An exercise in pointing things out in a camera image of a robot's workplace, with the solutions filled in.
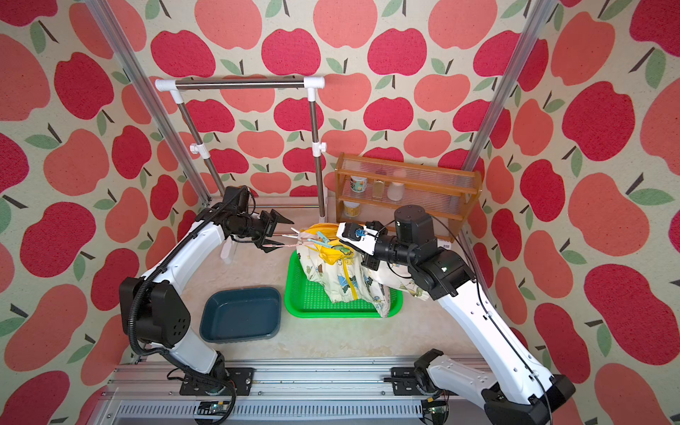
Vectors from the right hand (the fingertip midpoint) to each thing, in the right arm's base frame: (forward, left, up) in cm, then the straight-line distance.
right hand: (348, 239), depth 63 cm
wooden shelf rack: (+38, -5, -19) cm, 43 cm away
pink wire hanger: (+9, +21, -17) cm, 29 cm away
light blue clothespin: (+1, +6, -2) cm, 6 cm away
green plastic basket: (-1, +15, -35) cm, 39 cm away
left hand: (+10, +18, -13) cm, 24 cm away
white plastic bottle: (+38, -16, -18) cm, 45 cm away
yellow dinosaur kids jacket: (+7, +4, -24) cm, 25 cm away
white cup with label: (+39, -1, -17) cm, 42 cm away
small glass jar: (+36, -9, -16) cm, 41 cm away
